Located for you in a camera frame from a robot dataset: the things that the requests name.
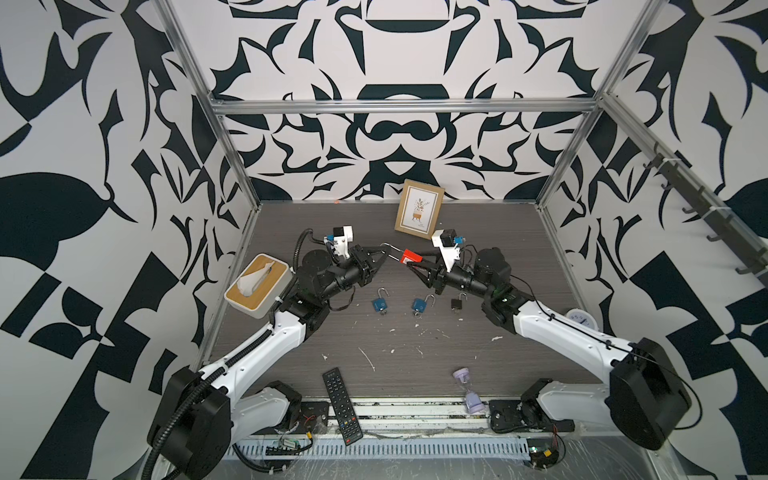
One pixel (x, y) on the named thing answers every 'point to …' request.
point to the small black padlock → (456, 304)
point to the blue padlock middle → (419, 305)
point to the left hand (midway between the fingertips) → (395, 244)
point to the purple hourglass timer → (474, 403)
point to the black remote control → (342, 407)
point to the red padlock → (407, 255)
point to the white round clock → (584, 317)
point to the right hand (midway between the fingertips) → (413, 259)
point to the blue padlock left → (380, 305)
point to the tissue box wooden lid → (256, 281)
